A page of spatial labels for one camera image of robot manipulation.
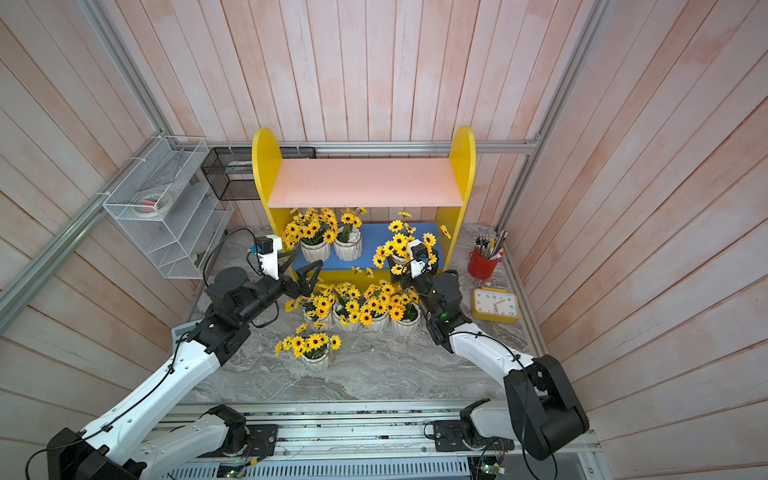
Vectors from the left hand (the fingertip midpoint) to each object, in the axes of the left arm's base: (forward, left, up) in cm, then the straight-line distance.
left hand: (310, 262), depth 71 cm
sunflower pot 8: (-15, 0, -17) cm, 23 cm away
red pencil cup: (+21, -54, -20) cm, 62 cm away
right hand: (+8, -23, -3) cm, 25 cm away
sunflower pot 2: (-3, -15, -17) cm, 23 cm away
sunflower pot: (-5, -24, -16) cm, 29 cm away
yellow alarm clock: (+5, -55, -28) cm, 62 cm away
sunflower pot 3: (-3, -8, -18) cm, 20 cm away
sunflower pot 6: (+15, -7, -10) cm, 19 cm away
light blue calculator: (-6, +44, -28) cm, 52 cm away
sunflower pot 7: (+1, -21, +3) cm, 21 cm away
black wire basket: (+33, +29, +4) cm, 43 cm away
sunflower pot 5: (+15, +2, -4) cm, 16 cm away
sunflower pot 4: (-3, +1, -19) cm, 19 cm away
